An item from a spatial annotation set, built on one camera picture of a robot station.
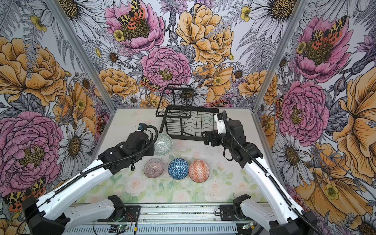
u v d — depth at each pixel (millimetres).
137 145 541
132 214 737
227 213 740
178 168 866
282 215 385
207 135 651
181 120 861
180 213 761
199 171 852
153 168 878
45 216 381
